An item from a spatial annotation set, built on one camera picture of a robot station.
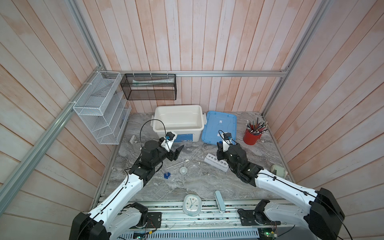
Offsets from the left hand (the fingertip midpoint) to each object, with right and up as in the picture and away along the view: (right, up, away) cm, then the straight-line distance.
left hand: (177, 144), depth 77 cm
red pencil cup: (+47, +1, +21) cm, 52 cm away
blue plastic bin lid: (+27, +12, +38) cm, 48 cm away
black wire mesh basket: (-23, +39, +30) cm, 54 cm away
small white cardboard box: (-34, +1, +25) cm, 42 cm away
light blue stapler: (+23, -30, 0) cm, 38 cm away
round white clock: (+8, -32, -1) cm, 33 cm away
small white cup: (+3, -18, +12) cm, 22 cm away
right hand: (+23, 0, +4) cm, 23 cm away
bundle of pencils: (+51, +9, +21) cm, 56 cm away
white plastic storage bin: (+5, +14, +37) cm, 40 cm away
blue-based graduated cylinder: (-7, -20, +11) cm, 24 cm away
